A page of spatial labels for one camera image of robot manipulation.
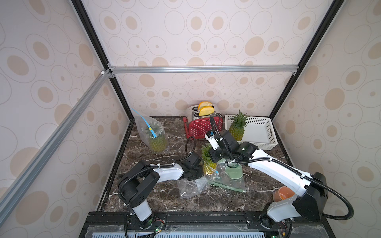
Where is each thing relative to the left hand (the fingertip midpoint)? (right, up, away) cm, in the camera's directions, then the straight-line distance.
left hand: (206, 175), depth 88 cm
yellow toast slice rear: (0, +45, +12) cm, 46 cm away
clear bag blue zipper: (-31, +26, -9) cm, 41 cm away
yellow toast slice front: (+1, +40, +8) cm, 40 cm away
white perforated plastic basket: (+41, +26, +22) cm, 54 cm away
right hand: (0, +15, -11) cm, 18 cm away
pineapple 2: (+1, +7, -7) cm, 10 cm away
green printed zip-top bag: (+12, 0, 0) cm, 12 cm away
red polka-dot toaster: (-6, +29, +9) cm, 31 cm away
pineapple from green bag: (+20, +30, +4) cm, 37 cm away
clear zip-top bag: (-10, -6, -5) cm, 12 cm away
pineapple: (-29, +18, +5) cm, 35 cm away
